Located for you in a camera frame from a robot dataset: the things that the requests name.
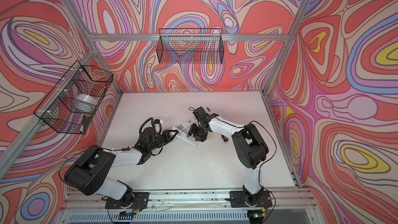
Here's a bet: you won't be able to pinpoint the black wire basket back wall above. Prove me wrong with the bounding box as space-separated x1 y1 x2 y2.
156 28 224 64

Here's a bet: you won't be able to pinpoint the silver tape roll in basket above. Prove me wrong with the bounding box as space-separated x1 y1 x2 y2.
72 94 98 113

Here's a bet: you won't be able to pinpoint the black wire basket wall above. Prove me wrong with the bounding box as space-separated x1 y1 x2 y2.
34 61 114 135
156 28 224 64

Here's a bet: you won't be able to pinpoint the orange handled screwdriver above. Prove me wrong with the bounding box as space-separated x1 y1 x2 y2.
221 135 229 142

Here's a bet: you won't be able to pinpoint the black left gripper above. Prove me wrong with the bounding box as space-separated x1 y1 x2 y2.
147 131 178 153

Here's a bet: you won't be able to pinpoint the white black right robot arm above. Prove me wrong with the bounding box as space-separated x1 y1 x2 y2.
188 107 269 196

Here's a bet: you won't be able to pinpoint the aluminium frame rails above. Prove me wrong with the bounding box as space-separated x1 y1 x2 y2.
0 0 324 190

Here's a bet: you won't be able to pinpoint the black wire basket left wall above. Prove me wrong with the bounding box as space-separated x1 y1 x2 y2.
34 61 114 135

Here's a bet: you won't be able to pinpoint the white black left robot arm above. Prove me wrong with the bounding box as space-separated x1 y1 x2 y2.
63 127 179 208

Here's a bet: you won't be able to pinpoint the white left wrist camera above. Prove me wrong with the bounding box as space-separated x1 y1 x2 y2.
151 119 164 126

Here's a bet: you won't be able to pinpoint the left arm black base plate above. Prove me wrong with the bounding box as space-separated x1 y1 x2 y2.
105 191 149 210

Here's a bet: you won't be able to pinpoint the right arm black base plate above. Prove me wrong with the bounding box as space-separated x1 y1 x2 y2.
227 190 273 209

